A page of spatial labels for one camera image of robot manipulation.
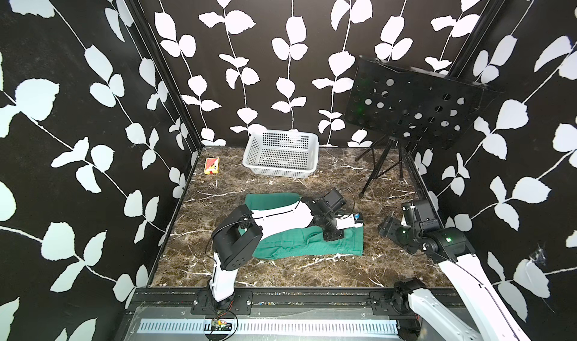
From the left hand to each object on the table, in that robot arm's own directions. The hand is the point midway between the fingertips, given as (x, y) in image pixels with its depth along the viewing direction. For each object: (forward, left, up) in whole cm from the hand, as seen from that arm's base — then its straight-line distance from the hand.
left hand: (343, 229), depth 83 cm
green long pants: (-2, +16, -7) cm, 18 cm away
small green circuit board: (-27, +43, -9) cm, 52 cm away
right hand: (-3, -12, +8) cm, 15 cm away
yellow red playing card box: (+39, +59, -7) cm, 71 cm away
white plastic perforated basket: (+47, +21, -9) cm, 53 cm away
